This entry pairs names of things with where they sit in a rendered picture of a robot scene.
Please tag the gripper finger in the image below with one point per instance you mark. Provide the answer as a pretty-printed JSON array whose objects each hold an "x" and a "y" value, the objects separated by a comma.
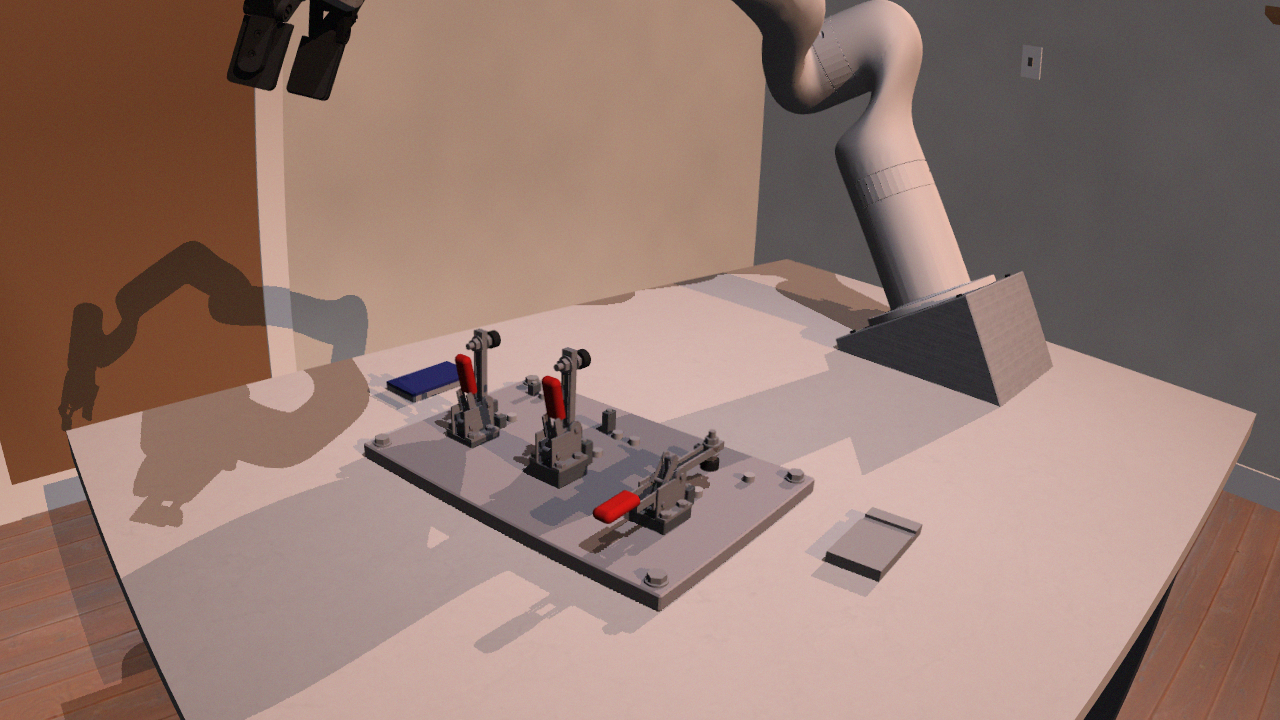
[
  {"x": 318, "y": 56},
  {"x": 262, "y": 43}
]

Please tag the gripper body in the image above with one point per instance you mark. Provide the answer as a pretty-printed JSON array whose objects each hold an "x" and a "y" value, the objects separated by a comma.
[{"x": 346, "y": 5}]

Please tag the blue plate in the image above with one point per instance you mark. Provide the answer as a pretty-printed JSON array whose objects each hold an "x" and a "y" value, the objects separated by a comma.
[{"x": 425, "y": 382}]

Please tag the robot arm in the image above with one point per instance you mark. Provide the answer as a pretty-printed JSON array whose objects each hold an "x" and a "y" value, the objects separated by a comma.
[{"x": 874, "y": 46}]

